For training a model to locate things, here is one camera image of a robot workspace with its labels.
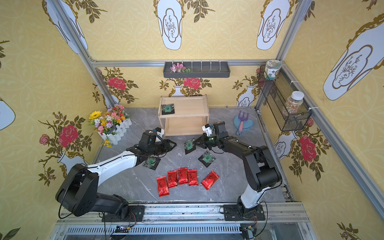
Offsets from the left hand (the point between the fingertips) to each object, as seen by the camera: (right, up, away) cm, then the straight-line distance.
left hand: (170, 143), depth 88 cm
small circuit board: (-21, -40, -15) cm, 47 cm away
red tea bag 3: (+8, -17, -4) cm, 20 cm away
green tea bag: (-2, +21, +4) cm, 21 cm away
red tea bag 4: (+13, -18, -4) cm, 23 cm away
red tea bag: (-3, -22, -7) cm, 23 cm away
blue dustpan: (+54, +11, +22) cm, 59 cm away
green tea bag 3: (+22, -10, +4) cm, 25 cm away
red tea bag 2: (+2, -19, -5) cm, 20 cm away
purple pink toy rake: (+51, +15, +26) cm, 59 cm away
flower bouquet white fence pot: (-37, +11, +2) cm, 38 cm away
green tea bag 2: (+11, -2, 0) cm, 11 cm away
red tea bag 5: (+22, -21, -5) cm, 31 cm away
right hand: (+16, +2, +1) cm, 16 cm away
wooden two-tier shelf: (+12, +18, +2) cm, 22 cm away
